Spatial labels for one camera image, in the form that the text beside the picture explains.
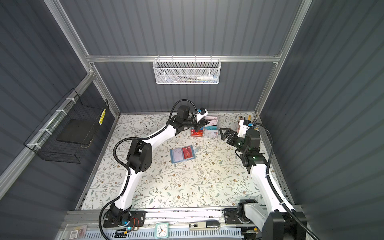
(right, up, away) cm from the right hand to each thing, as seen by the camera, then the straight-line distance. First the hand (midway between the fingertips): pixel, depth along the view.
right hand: (227, 132), depth 78 cm
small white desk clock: (-33, -46, -9) cm, 57 cm away
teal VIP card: (-6, +2, +26) cm, 27 cm away
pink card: (-6, +6, +15) cm, 17 cm away
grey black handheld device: (-13, -42, -10) cm, 45 cm away
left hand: (-9, +7, +15) cm, 19 cm away
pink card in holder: (-29, -15, +18) cm, 37 cm away
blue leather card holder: (-18, -13, +20) cm, 30 cm away
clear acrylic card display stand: (-7, 0, +26) cm, 27 cm away
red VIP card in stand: (-14, -2, +27) cm, 30 cm away
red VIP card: (-23, -14, +18) cm, 32 cm away
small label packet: (-71, -46, -10) cm, 86 cm away
